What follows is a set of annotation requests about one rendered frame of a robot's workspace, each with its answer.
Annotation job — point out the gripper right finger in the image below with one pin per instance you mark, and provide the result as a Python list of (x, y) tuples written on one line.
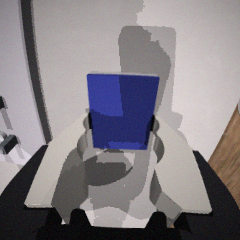
[(187, 189)]

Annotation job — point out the blue plate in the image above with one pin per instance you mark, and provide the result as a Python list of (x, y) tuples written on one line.
[(121, 105)]

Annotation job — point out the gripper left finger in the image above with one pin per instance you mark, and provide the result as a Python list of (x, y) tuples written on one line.
[(49, 186)]

